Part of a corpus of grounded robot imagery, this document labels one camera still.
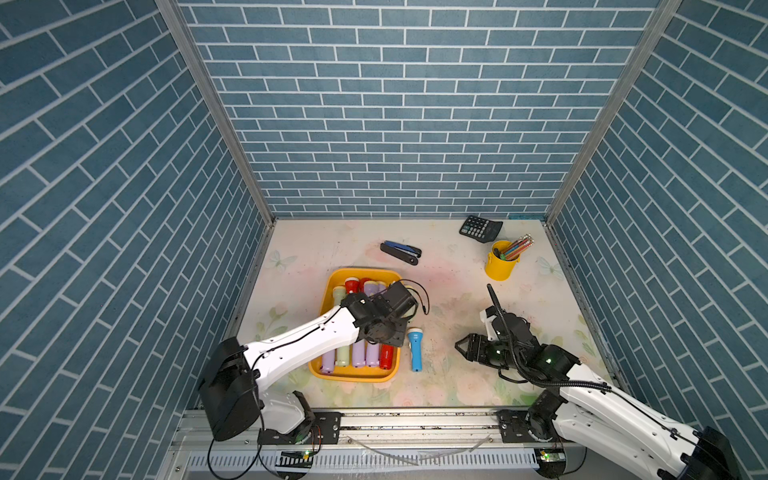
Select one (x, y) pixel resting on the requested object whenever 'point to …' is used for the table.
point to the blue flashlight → (416, 335)
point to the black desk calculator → (480, 229)
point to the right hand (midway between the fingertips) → (464, 349)
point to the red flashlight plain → (387, 356)
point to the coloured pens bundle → (512, 252)
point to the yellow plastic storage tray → (335, 277)
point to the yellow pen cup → (496, 268)
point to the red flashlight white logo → (351, 285)
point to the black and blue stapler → (402, 252)
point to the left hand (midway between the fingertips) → (404, 338)
